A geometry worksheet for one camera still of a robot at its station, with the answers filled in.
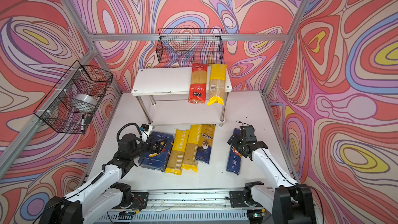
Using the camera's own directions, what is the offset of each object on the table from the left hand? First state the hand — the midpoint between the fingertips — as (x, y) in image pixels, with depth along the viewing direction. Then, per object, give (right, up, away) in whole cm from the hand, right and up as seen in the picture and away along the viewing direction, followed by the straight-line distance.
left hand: (162, 137), depth 83 cm
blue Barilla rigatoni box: (-1, -12, -4) cm, 13 cm away
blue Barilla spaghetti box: (+40, -12, +1) cm, 42 cm away
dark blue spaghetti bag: (+24, -5, +7) cm, 25 cm away
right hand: (+40, -6, +4) cm, 40 cm away
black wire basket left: (-43, +17, -8) cm, 47 cm away
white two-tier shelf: (+3, +23, -9) cm, 25 cm away
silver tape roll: (-34, +21, -9) cm, 41 cm away
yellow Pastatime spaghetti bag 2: (+16, -8, +5) cm, 19 cm away
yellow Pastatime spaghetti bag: (+8, -11, +3) cm, 14 cm away
